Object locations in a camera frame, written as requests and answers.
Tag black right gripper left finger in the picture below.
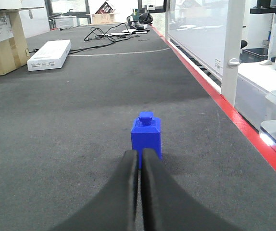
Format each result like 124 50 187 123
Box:
48 149 139 231

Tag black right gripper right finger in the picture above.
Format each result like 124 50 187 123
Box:
140 148 243 231

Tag blue plastic box with cap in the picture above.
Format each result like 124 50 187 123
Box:
130 111 163 169

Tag conveyor with dark grey belt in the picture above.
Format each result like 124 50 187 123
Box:
0 22 276 231

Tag white machine base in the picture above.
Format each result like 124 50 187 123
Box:
235 61 276 161

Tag white flat carton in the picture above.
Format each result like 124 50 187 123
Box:
26 39 72 72

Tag white papers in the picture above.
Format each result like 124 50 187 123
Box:
106 28 151 37

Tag white framed clear guard panel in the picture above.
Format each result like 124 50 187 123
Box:
164 0 239 108

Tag small open brown carton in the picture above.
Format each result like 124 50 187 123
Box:
86 12 123 25

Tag black bag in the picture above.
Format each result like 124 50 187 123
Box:
138 12 154 24

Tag white printer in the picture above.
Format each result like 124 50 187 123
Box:
54 16 78 28

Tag black red product box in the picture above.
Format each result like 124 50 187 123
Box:
94 1 117 15

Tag black cable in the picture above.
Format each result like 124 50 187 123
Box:
27 23 132 54

